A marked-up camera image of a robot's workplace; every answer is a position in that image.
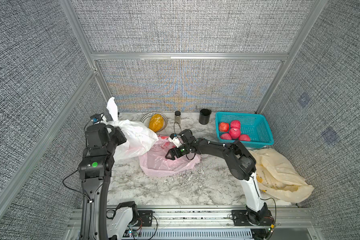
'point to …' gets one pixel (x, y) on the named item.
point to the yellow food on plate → (156, 122)
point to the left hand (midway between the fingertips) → (120, 126)
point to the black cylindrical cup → (204, 116)
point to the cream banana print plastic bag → (277, 178)
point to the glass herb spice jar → (177, 117)
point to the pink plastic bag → (154, 163)
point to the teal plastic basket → (254, 125)
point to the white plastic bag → (138, 138)
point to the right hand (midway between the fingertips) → (168, 150)
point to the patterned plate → (146, 119)
